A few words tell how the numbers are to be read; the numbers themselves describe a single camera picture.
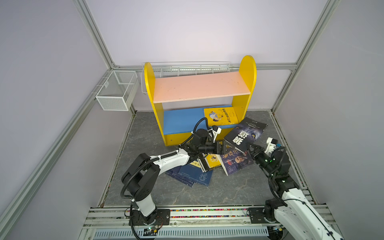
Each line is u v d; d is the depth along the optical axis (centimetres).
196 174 85
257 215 74
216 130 75
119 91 104
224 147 70
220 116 96
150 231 72
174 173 85
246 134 81
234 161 88
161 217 74
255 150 69
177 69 93
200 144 68
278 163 57
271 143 71
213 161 87
